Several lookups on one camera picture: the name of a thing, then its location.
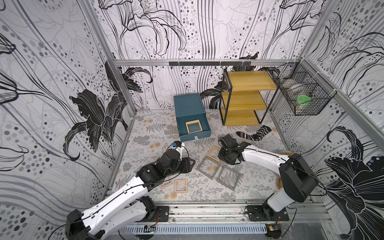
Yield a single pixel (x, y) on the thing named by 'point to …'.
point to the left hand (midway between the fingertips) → (194, 166)
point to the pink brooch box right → (181, 185)
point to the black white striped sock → (258, 136)
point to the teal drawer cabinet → (189, 110)
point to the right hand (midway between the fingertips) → (220, 155)
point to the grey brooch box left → (209, 167)
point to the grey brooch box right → (228, 177)
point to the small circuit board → (149, 229)
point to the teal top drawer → (184, 135)
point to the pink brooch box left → (166, 183)
